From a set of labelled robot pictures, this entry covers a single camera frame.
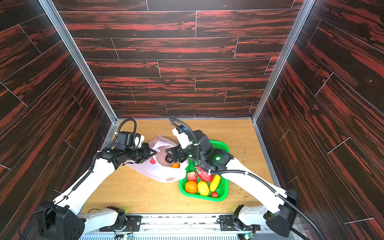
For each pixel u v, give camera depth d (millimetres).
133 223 734
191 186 792
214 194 802
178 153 572
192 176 859
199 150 491
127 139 616
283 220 367
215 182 835
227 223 734
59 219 379
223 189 842
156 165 752
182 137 575
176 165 898
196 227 732
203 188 807
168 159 930
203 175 822
